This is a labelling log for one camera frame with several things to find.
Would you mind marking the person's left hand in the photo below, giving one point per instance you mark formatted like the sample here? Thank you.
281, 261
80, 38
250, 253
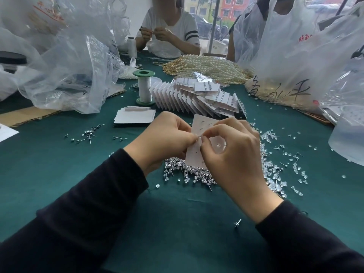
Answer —
162, 142

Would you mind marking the person's right hand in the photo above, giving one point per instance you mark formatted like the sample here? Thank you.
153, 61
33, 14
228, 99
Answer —
241, 167

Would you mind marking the clear plastic earring backs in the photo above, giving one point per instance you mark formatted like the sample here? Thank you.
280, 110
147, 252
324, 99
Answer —
273, 176

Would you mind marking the white earring card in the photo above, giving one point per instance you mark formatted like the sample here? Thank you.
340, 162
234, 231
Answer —
193, 156

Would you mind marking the stack of white cards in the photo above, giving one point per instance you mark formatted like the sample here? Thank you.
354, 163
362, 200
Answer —
135, 117

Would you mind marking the pile of silver stud earrings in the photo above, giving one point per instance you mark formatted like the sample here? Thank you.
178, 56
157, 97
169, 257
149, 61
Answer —
196, 171

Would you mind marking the row of white cards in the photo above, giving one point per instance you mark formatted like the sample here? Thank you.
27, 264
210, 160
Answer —
182, 99

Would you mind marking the single ear stud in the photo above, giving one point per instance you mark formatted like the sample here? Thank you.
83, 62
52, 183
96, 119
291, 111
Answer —
237, 224

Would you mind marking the small scatter of silver studs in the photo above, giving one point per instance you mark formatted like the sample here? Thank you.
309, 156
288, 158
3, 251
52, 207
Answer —
88, 134

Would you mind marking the large white studded card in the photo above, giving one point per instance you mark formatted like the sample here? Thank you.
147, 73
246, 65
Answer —
7, 133

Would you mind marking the person's right forearm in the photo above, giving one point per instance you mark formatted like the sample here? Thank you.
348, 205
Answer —
307, 241

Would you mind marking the person's left forearm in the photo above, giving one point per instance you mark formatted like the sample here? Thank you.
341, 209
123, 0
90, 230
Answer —
74, 218

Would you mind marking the green spool of white thread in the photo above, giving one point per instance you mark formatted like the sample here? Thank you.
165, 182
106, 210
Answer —
144, 88

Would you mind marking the small bag of pearls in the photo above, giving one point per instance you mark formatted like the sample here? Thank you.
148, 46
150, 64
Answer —
128, 74

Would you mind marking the pile of pearl strands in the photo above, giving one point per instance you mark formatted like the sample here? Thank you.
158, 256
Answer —
207, 68

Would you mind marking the orange and black tool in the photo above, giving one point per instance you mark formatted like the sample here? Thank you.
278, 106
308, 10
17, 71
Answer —
312, 117

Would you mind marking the white thread cone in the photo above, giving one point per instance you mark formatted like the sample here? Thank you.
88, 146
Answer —
132, 47

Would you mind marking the large clear plastic bag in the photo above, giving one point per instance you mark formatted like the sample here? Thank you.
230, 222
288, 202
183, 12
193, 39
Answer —
74, 82

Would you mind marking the white handwritten plastic bag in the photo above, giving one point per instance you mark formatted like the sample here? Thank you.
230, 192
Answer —
293, 59

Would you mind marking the dark parked car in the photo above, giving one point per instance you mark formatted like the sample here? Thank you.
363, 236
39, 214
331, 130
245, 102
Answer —
204, 26

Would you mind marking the heap of clear plastic bags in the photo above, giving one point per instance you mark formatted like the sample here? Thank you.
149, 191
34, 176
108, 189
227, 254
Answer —
347, 85

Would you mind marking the brown cardboard sheet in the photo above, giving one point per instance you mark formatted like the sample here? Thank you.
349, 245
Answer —
25, 116

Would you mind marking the translucent white plastic bag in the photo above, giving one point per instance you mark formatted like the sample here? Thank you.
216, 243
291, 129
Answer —
11, 76

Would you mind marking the black-lidded jar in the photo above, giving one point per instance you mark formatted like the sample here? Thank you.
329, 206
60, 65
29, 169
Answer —
12, 58

